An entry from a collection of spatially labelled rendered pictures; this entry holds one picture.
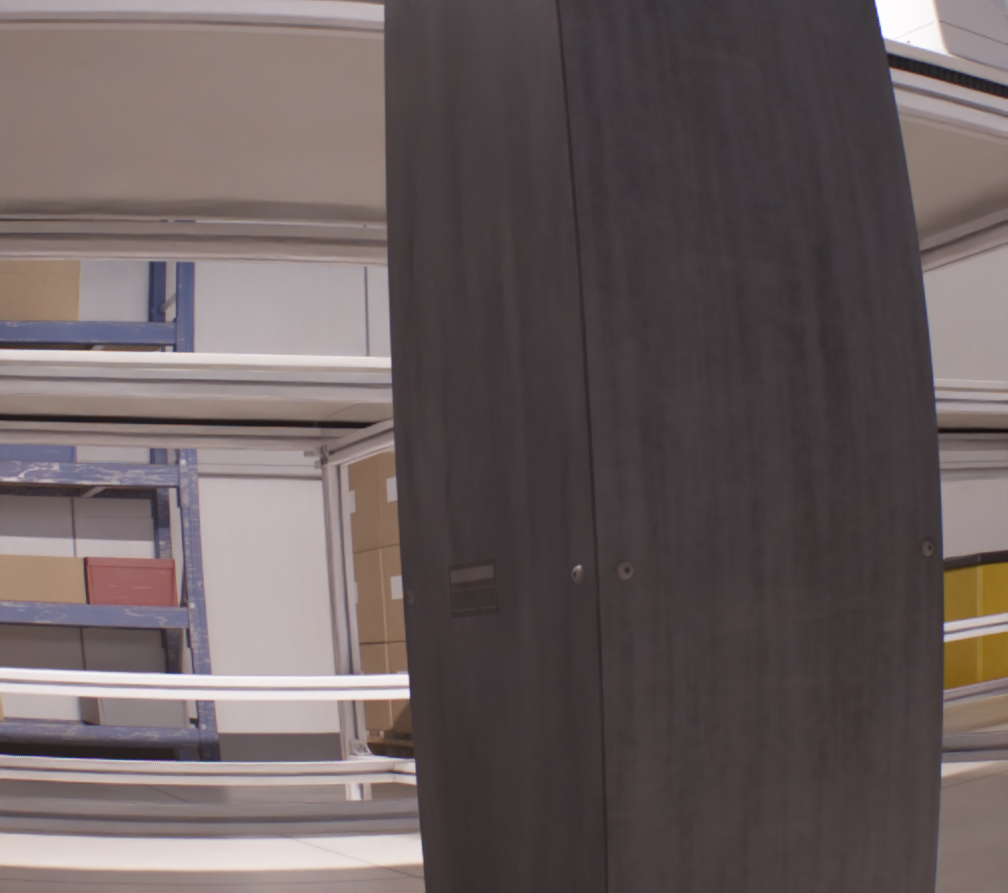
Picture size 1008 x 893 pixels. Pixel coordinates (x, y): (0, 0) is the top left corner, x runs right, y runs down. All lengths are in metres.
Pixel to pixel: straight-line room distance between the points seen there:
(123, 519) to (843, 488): 4.87
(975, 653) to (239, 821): 5.21
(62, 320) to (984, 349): 4.37
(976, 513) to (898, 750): 6.61
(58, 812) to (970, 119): 1.43
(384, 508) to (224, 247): 3.10
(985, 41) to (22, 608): 3.86
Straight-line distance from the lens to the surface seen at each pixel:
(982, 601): 7.04
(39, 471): 5.12
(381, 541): 5.31
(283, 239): 2.27
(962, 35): 1.85
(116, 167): 2.01
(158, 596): 5.22
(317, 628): 5.85
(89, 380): 2.86
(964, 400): 3.79
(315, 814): 2.19
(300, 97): 1.80
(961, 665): 7.13
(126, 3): 1.36
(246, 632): 5.77
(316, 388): 2.96
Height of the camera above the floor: 0.39
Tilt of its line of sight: 9 degrees up
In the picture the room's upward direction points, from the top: 3 degrees counter-clockwise
